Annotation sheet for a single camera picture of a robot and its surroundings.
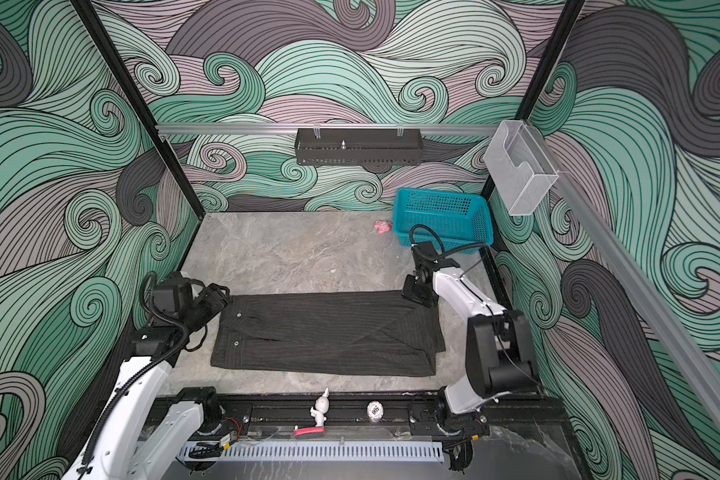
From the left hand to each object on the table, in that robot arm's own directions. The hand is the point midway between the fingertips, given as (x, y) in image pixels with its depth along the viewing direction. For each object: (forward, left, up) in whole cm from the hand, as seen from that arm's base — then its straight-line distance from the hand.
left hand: (224, 291), depth 78 cm
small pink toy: (+37, -46, -14) cm, 61 cm away
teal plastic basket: (+44, -77, -15) cm, 90 cm away
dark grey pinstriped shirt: (-6, -34, -12) cm, 36 cm away
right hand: (+6, -53, -10) cm, 55 cm away
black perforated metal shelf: (+45, -35, +16) cm, 59 cm away
